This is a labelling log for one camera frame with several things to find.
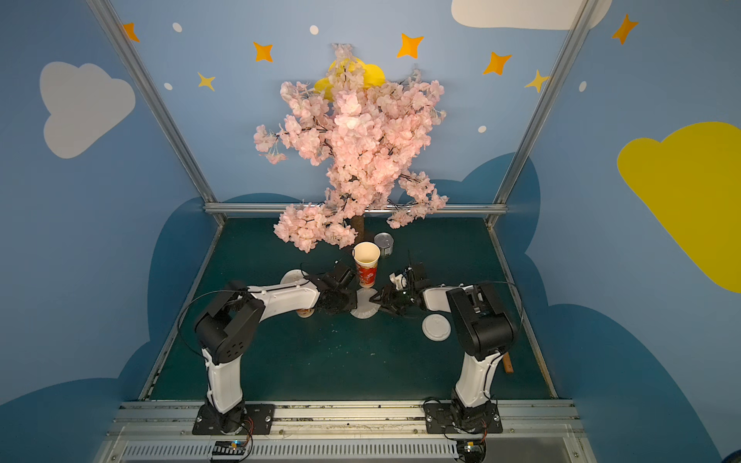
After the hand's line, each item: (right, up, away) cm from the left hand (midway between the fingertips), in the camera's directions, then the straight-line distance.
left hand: (358, 301), depth 96 cm
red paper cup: (-17, -3, -5) cm, 18 cm away
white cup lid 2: (+26, -7, -5) cm, 27 cm away
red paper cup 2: (+3, +16, -3) cm, 16 cm away
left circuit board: (-32, -33, -23) cm, 51 cm away
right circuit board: (+31, -34, -22) cm, 51 cm away
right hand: (+7, +1, -1) cm, 7 cm away
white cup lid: (-18, +10, -13) cm, 24 cm away
